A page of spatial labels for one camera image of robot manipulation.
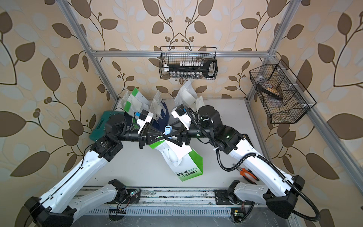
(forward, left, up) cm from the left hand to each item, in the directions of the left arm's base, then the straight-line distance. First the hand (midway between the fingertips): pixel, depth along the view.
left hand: (162, 135), depth 57 cm
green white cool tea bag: (+33, +24, -15) cm, 44 cm away
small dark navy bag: (+31, +28, -12) cm, 43 cm away
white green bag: (-8, -12, -12) cm, 19 cm away
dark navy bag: (+31, -18, -13) cm, 38 cm away
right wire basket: (+25, -62, -2) cm, 67 cm away
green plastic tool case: (+23, +51, -32) cm, 64 cm away
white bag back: (+43, -10, -18) cm, 47 cm away
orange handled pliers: (-3, -45, -35) cm, 57 cm away
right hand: (+2, -2, 0) cm, 3 cm away
